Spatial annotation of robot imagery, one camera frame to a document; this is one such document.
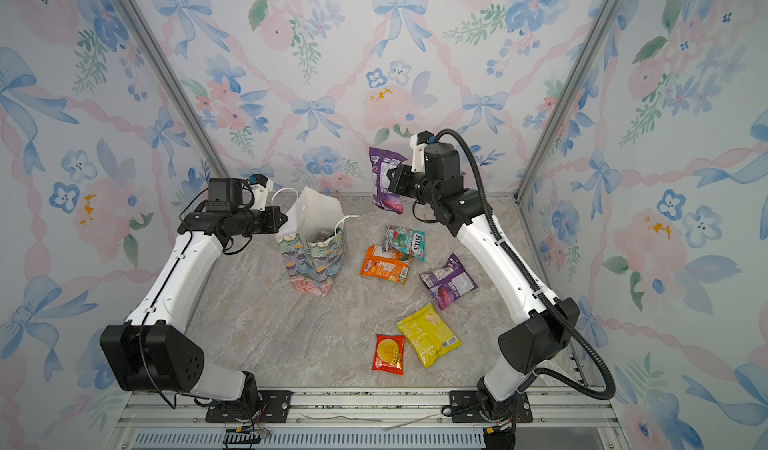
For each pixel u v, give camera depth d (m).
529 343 0.42
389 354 0.82
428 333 0.83
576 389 0.43
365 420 0.73
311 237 0.97
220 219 0.56
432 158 0.54
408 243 1.01
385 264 0.97
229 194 0.62
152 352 0.40
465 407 0.74
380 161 0.75
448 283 0.93
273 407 0.74
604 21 0.74
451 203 0.53
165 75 0.84
